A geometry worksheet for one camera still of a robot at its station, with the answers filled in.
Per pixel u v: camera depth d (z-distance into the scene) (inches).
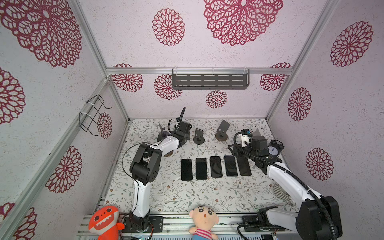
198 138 40.8
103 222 26.6
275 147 37.4
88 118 29.5
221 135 41.0
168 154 39.1
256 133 39.1
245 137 29.5
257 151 25.1
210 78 37.0
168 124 34.2
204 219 26.7
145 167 21.3
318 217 15.5
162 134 42.0
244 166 37.1
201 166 37.3
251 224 28.8
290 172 20.2
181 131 31.3
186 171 36.9
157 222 29.5
